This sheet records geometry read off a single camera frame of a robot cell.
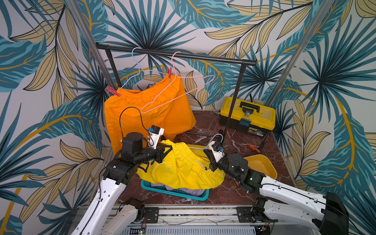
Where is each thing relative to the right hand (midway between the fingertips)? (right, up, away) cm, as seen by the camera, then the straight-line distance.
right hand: (205, 150), depth 72 cm
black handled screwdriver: (+44, 0, +29) cm, 52 cm away
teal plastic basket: (-30, -20, +5) cm, 37 cm away
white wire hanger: (+1, +4, -9) cm, 10 cm away
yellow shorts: (-9, -8, -2) cm, 12 cm away
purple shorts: (-3, -23, +4) cm, 23 cm away
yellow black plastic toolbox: (+30, +18, +20) cm, 40 cm away
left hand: (-15, +1, -7) cm, 17 cm away
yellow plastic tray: (+36, -12, +20) cm, 43 cm away
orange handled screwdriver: (+34, -2, +26) cm, 43 cm away
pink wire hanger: (+7, +46, +28) cm, 54 cm away
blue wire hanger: (-40, +48, +23) cm, 67 cm away
